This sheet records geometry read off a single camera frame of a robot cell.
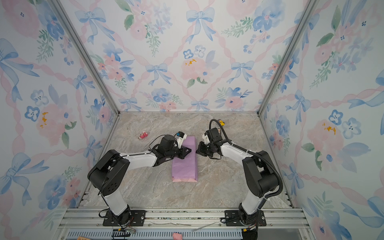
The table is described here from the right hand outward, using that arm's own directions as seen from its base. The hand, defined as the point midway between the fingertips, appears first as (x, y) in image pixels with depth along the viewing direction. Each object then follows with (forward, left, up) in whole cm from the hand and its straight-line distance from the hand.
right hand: (195, 150), depth 91 cm
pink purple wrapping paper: (-13, +5, +1) cm, 14 cm away
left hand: (-1, +2, +2) cm, 3 cm away
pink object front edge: (-42, +8, -4) cm, 43 cm away
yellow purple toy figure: (+26, -19, -5) cm, 33 cm away
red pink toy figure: (+14, +36, -4) cm, 39 cm away
